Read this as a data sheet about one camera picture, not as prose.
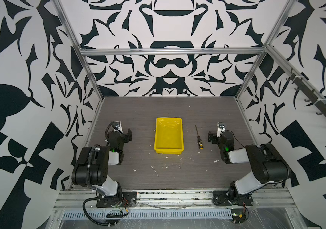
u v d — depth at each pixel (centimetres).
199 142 94
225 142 75
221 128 81
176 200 76
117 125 80
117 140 70
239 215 71
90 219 67
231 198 68
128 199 74
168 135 95
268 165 46
